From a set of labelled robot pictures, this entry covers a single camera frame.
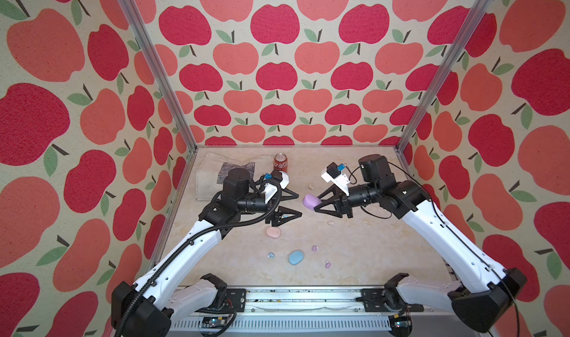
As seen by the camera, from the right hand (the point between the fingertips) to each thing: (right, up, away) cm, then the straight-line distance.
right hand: (318, 208), depth 65 cm
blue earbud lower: (-15, -21, +19) cm, 32 cm away
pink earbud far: (+2, +3, +39) cm, 39 cm away
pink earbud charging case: (-15, -14, +23) cm, 31 cm away
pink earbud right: (+9, -11, +27) cm, 31 cm away
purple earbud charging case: (-3, +3, -2) cm, 4 cm away
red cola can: (-12, +15, +36) cm, 41 cm away
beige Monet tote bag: (-45, +12, +42) cm, 63 cm away
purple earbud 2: (+6, -24, +17) cm, 30 cm away
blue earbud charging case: (-6, -22, +18) cm, 29 cm away
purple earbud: (+2, -20, +21) cm, 28 cm away
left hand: (-6, 0, -2) cm, 7 cm away
